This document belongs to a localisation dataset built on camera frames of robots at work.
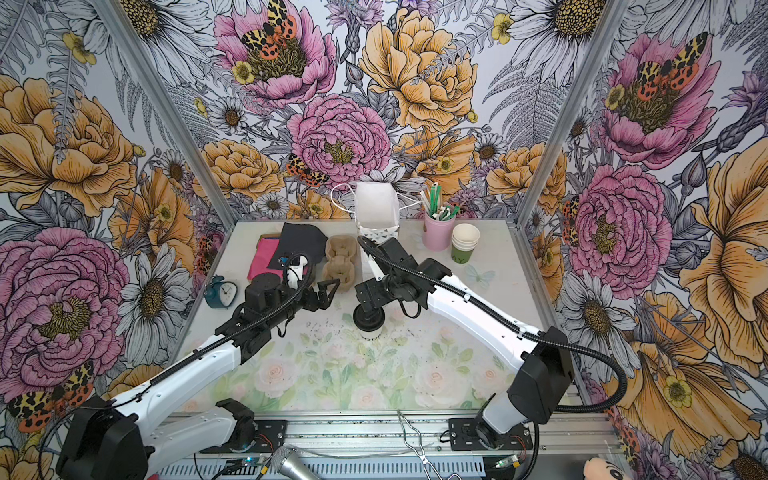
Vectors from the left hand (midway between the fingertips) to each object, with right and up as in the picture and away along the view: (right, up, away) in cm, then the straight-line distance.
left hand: (327, 287), depth 81 cm
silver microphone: (-5, -38, -13) cm, 41 cm away
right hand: (+14, -3, -3) cm, 14 cm away
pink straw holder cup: (+33, +15, +25) cm, 45 cm away
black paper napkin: (-17, +14, +31) cm, 38 cm away
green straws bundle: (+31, +26, +24) cm, 47 cm away
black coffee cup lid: (+11, -9, +1) cm, 14 cm away
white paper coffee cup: (+11, -14, +5) cm, 19 cm away
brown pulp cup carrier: (-1, +9, +27) cm, 28 cm away
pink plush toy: (+63, -36, -17) cm, 74 cm away
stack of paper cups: (+41, +13, +19) cm, 47 cm away
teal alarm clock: (-36, -4, +13) cm, 38 cm away
